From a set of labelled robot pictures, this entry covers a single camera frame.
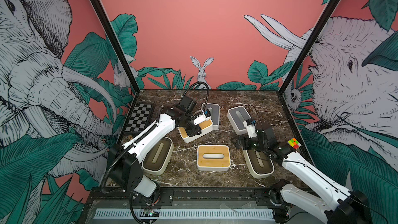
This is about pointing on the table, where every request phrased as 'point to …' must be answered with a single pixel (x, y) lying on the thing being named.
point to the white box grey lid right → (236, 115)
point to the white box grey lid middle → (214, 109)
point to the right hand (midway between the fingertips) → (236, 136)
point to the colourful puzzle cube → (294, 143)
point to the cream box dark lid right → (259, 163)
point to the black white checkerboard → (140, 117)
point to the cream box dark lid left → (159, 162)
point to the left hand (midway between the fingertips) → (198, 125)
